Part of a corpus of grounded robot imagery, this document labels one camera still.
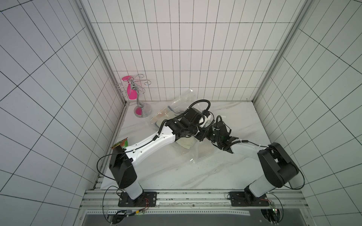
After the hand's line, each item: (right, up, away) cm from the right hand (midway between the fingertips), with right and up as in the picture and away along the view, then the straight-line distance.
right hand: (203, 127), depth 93 cm
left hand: (-2, -2, -19) cm, 19 cm away
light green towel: (-11, -9, -4) cm, 15 cm away
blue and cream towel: (-26, +10, +13) cm, 31 cm away
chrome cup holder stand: (-47, +12, +19) cm, 52 cm away
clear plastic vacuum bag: (-8, -13, -6) cm, 16 cm away
